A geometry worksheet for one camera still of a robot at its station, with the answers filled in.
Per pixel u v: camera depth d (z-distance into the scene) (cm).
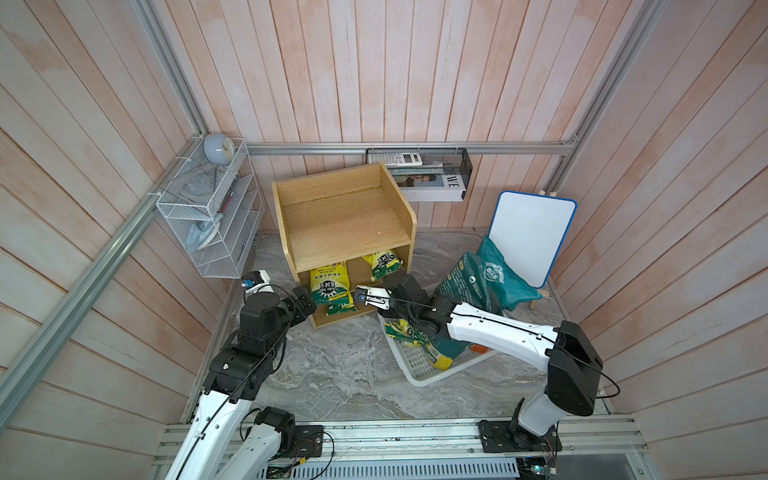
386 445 73
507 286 74
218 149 80
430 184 95
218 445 41
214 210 75
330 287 80
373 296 69
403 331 82
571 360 42
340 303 86
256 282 58
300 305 62
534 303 98
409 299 60
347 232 76
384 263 84
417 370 78
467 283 72
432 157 101
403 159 91
